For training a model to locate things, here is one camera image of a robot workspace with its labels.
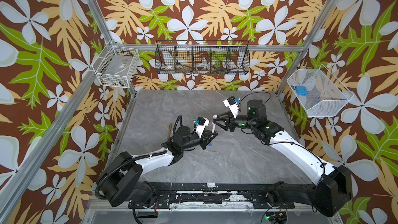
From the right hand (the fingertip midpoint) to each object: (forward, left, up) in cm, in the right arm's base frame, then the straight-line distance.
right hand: (215, 119), depth 71 cm
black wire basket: (+47, +5, +3) cm, 47 cm away
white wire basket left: (+32, +54, +7) cm, 63 cm away
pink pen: (-2, 0, -4) cm, 5 cm away
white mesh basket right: (+15, -58, 0) cm, 60 cm away
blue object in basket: (+21, -51, -3) cm, 55 cm away
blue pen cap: (+1, +1, -28) cm, 28 cm away
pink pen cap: (+1, 0, +1) cm, 2 cm away
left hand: (-2, -1, -8) cm, 8 cm away
